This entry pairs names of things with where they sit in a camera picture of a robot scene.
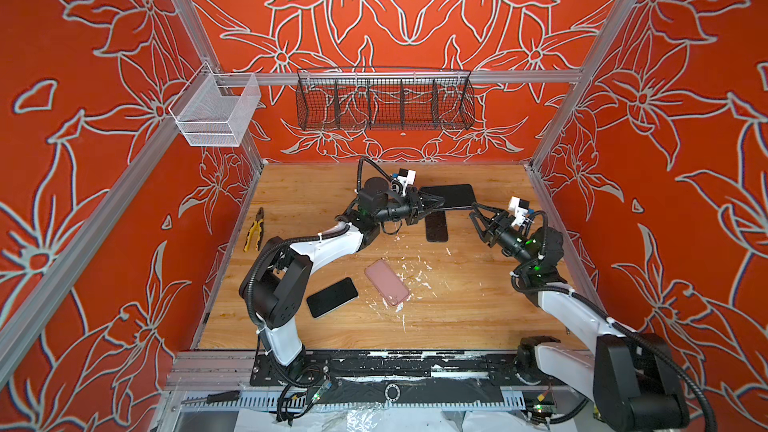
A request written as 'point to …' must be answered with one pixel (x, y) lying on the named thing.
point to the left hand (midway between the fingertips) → (444, 201)
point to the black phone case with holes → (453, 195)
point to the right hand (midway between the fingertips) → (467, 211)
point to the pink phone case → (387, 281)
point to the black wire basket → (385, 99)
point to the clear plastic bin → (215, 109)
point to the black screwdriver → (215, 397)
